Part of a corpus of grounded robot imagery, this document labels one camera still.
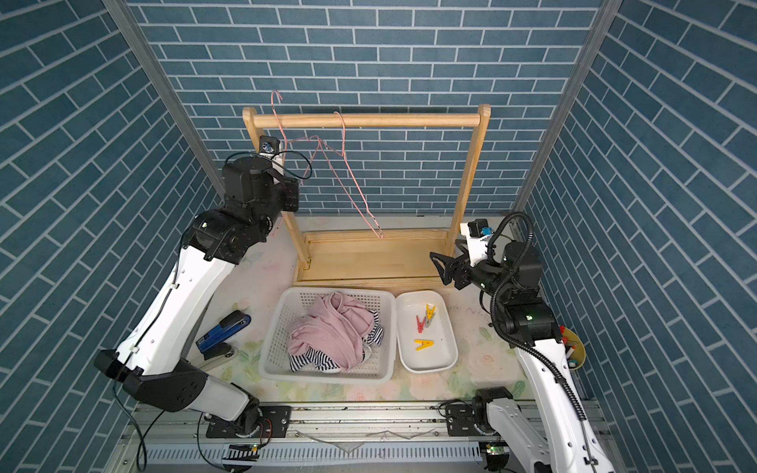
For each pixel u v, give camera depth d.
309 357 0.80
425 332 0.89
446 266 0.59
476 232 0.54
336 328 0.79
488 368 0.84
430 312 0.92
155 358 0.39
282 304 0.85
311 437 0.72
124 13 0.70
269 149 0.52
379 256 1.17
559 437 0.39
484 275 0.56
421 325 0.91
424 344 0.86
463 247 0.68
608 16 0.71
